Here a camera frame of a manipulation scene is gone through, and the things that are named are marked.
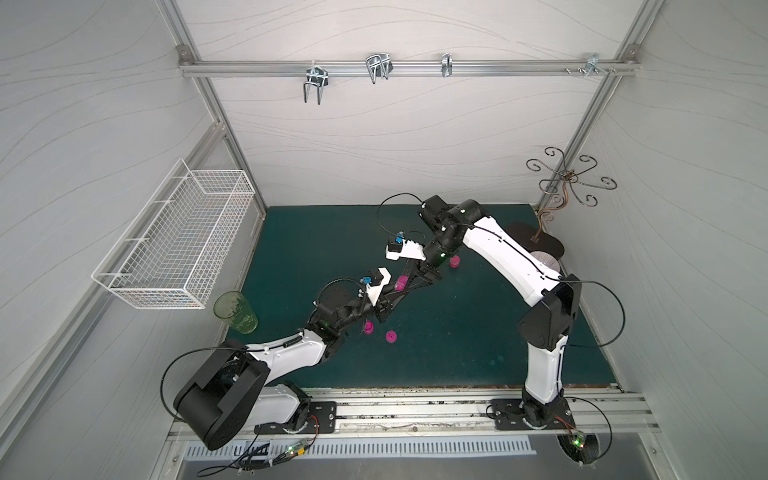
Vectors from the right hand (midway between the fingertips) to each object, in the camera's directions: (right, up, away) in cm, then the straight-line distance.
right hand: (407, 278), depth 77 cm
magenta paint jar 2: (-11, -17, +11) cm, 22 cm away
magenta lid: (-4, -19, +10) cm, 21 cm away
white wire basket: (-56, +7, -8) cm, 57 cm away
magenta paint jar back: (-2, -1, -2) cm, 3 cm away
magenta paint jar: (+18, +2, +25) cm, 31 cm away
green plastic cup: (-51, -11, +12) cm, 54 cm away
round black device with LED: (+43, -41, -5) cm, 59 cm away
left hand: (-1, -2, -1) cm, 3 cm away
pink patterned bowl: (+50, +3, +24) cm, 55 cm away
